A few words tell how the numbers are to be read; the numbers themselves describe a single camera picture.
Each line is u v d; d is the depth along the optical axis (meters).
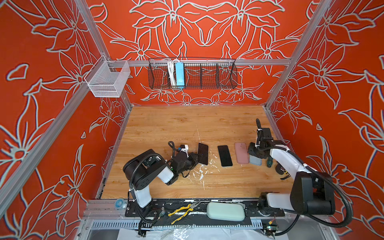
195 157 0.83
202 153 0.88
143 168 0.49
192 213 0.73
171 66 0.88
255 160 0.90
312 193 0.41
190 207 0.73
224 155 0.93
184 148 0.85
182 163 0.70
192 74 0.98
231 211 0.71
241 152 0.95
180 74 0.89
